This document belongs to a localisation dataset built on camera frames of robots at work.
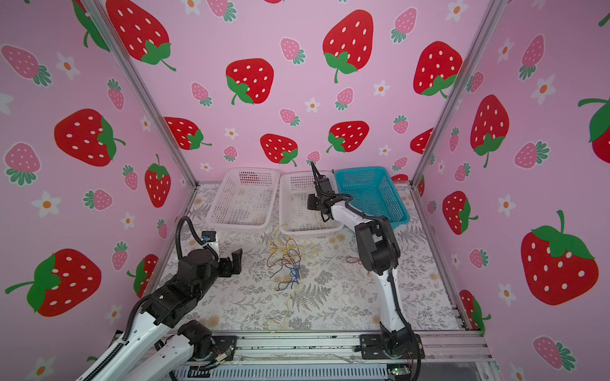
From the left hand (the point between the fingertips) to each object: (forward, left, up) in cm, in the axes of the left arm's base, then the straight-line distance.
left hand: (229, 249), depth 76 cm
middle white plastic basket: (+27, -19, -18) cm, 37 cm away
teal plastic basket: (+43, -57, -19) cm, 74 cm away
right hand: (+32, -26, -10) cm, 42 cm away
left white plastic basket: (+38, +5, -17) cm, 42 cm away
